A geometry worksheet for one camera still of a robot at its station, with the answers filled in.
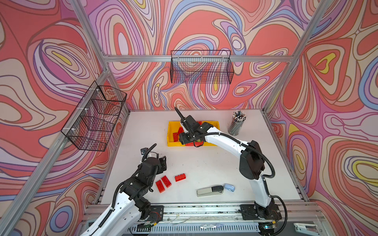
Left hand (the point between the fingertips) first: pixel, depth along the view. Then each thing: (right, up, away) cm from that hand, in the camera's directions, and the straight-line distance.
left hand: (159, 160), depth 80 cm
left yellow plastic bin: (+5, +17, +25) cm, 31 cm away
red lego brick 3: (0, -15, +1) cm, 15 cm away
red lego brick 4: (+11, -11, +4) cm, 16 cm away
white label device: (+74, -31, -10) cm, 81 cm away
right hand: (+14, +9, +10) cm, 19 cm away
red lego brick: (+7, +10, +25) cm, 28 cm away
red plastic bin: (+21, +9, -3) cm, 23 cm away
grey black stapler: (+28, -16, -3) cm, 32 cm away
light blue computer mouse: (+39, -15, 0) cm, 42 cm away
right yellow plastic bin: (+35, +20, +23) cm, 46 cm away
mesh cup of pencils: (+48, +24, +12) cm, 55 cm away
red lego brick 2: (+3, -14, +4) cm, 14 cm away
